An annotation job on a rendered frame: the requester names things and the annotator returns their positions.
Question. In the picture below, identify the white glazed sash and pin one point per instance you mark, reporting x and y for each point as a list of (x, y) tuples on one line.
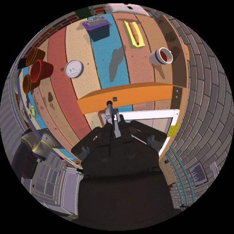
[(151, 114)]

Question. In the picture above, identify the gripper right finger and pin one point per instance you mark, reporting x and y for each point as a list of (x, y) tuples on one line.
[(144, 131)]

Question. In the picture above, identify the white mug with blue stripe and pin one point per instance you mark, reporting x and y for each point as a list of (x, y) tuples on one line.
[(160, 56)]

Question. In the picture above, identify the orange flower pot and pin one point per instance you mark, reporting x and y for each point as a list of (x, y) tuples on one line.
[(30, 84), (35, 55)]

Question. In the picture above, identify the red flower pot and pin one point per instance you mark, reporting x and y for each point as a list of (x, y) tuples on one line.
[(41, 71)]

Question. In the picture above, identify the black stacked pots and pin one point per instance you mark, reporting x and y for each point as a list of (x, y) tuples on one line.
[(22, 63)]

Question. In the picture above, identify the grey catch with black knob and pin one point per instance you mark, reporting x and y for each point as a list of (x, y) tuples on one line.
[(109, 109)]

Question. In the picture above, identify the red-framed lined poster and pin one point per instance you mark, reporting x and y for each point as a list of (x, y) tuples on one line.
[(198, 173)]

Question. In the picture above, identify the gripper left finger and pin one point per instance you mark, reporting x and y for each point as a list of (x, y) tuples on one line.
[(91, 139)]

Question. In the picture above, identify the green gardening gloves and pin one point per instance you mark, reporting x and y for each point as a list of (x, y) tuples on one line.
[(32, 111)]

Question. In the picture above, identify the purple tray of white labels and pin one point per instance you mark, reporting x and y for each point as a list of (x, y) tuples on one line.
[(97, 27)]

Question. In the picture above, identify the wooden hinge rail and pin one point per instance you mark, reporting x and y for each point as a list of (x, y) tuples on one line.
[(182, 102)]

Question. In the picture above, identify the round white gauge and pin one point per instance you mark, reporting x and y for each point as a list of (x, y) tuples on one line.
[(74, 69)]

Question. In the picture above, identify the wooden vent back board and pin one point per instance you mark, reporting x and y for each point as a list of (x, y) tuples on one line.
[(167, 171)]

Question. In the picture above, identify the small black block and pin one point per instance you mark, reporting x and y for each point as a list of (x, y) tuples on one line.
[(166, 161)]

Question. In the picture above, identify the yellow hinge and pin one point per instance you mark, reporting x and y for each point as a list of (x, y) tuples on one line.
[(173, 130)]

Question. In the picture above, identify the cream glazed door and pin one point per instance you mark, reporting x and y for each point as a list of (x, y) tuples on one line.
[(54, 182)]

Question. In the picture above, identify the teal wall pipe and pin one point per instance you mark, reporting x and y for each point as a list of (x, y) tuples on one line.
[(180, 182), (188, 182)]

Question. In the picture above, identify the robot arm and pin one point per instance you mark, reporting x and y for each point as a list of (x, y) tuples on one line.
[(36, 144)]

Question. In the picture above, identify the orange dibber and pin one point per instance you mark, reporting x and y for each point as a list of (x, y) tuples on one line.
[(134, 32)]

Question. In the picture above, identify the white poster with pink print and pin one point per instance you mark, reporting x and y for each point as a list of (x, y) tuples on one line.
[(213, 171)]

